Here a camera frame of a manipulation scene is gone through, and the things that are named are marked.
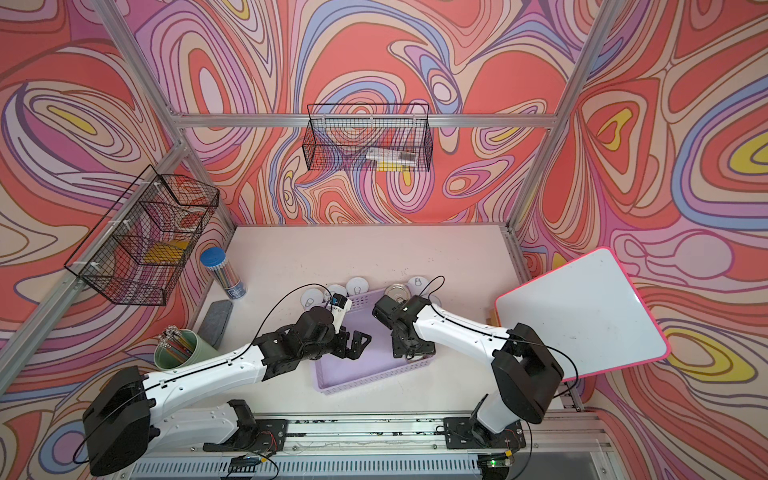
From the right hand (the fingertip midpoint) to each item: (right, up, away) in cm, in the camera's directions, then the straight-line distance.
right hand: (416, 356), depth 81 cm
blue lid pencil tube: (-58, +27, +3) cm, 64 cm away
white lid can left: (-18, +18, +15) cm, 29 cm away
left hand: (-15, +6, -3) cm, 16 cm away
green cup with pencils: (-60, +5, -7) cm, 61 cm away
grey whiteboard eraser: (-62, +7, +9) cm, 63 cm away
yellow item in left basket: (-62, +29, -10) cm, 69 cm away
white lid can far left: (-32, +15, +12) cm, 37 cm away
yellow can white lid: (+2, +18, +14) cm, 23 cm away
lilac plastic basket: (-11, -3, +2) cm, 12 cm away
